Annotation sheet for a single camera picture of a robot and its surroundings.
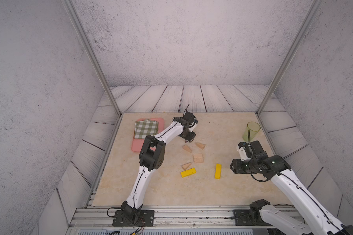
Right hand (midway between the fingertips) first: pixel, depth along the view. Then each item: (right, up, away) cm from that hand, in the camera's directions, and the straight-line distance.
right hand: (236, 166), depth 75 cm
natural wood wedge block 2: (-25, -4, +15) cm, 29 cm away
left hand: (-21, +12, +26) cm, 35 cm away
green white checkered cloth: (-55, +19, +36) cm, 68 cm away
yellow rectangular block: (-24, -8, +14) cm, 29 cm away
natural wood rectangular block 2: (-17, +1, +21) cm, 27 cm away
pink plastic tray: (-40, +11, -11) cm, 43 cm away
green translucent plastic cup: (+20, +19, +21) cm, 34 cm away
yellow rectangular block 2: (-6, -6, +14) cm, 16 cm away
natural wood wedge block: (-15, +7, +24) cm, 29 cm away
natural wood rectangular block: (-17, -1, +18) cm, 25 cm away
